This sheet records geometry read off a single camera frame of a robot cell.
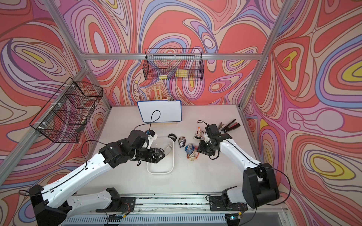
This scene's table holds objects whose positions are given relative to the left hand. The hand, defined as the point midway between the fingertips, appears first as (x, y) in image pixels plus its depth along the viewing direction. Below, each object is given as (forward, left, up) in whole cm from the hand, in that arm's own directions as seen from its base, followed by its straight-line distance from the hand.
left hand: (161, 156), depth 70 cm
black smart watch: (+24, -4, -18) cm, 30 cm away
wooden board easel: (+61, +10, -12) cm, 63 cm away
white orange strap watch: (+25, -22, -15) cm, 37 cm away
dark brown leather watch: (+13, -1, -18) cm, 23 cm away
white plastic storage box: (+1, -1, -15) cm, 16 cm away
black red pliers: (+33, -49, -17) cm, 62 cm away
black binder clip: (+36, -4, +6) cm, 37 cm away
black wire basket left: (+16, +52, +10) cm, 56 cm away
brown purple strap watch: (+19, -11, -17) cm, 27 cm away
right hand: (+7, -22, -13) cm, 26 cm away
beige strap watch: (+7, -17, -17) cm, 26 cm away
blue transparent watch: (+13, -16, -16) cm, 26 cm away
